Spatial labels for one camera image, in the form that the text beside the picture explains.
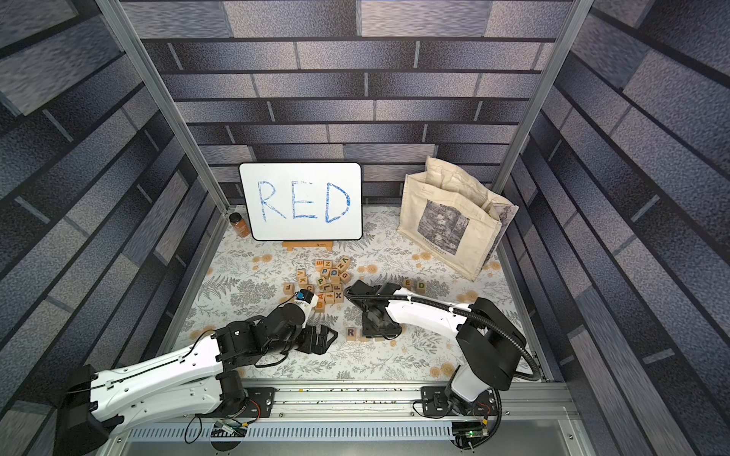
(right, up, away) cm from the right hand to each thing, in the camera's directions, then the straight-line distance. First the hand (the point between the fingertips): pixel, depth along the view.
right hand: (373, 331), depth 84 cm
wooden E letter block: (+12, +13, +12) cm, 21 cm away
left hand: (-12, +3, -10) cm, 16 cm away
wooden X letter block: (-11, +9, +6) cm, 16 cm away
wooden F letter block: (-12, +11, +10) cm, 20 cm away
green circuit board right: (+24, -21, -14) cm, 35 cm away
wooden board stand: (-30, +25, +19) cm, 44 cm away
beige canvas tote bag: (+25, +36, +8) cm, 44 cm away
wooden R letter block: (-7, -1, -1) cm, 7 cm away
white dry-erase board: (-25, +41, +13) cm, 50 cm away
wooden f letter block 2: (-14, +8, +7) cm, 18 cm away
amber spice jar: (-50, +33, +20) cm, 63 cm away
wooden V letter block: (-10, +20, +17) cm, 27 cm away
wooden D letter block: (+17, +11, +11) cm, 23 cm away
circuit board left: (-37, -21, -13) cm, 45 cm away
